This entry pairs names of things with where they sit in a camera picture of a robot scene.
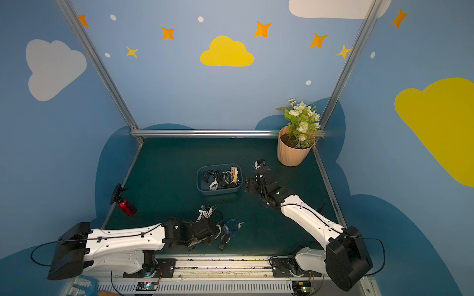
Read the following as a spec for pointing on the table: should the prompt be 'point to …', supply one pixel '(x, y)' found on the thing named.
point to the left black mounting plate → (163, 268)
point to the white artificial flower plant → (303, 122)
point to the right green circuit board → (301, 287)
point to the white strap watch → (213, 185)
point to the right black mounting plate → (281, 267)
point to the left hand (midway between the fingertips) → (216, 234)
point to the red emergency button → (123, 203)
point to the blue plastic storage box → (203, 186)
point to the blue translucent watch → (232, 226)
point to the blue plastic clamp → (90, 290)
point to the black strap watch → (224, 238)
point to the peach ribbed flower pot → (289, 156)
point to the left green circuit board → (146, 286)
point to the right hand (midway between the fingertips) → (255, 178)
